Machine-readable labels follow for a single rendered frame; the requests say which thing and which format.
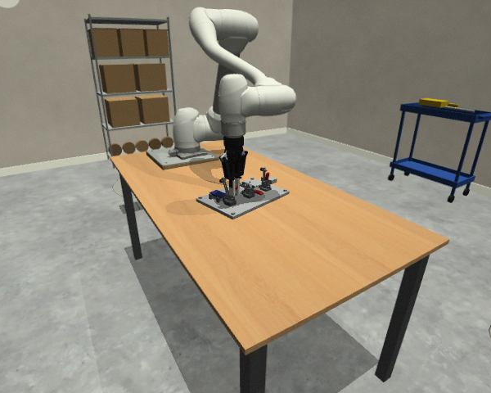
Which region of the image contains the blue rectangular plate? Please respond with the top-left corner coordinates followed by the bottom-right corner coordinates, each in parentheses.
top-left (209, 190), bottom-right (225, 201)

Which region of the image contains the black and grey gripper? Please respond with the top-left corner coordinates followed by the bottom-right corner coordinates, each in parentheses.
top-left (219, 136), bottom-right (248, 196)

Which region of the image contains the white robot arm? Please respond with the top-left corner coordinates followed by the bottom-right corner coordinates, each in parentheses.
top-left (168, 7), bottom-right (296, 160)

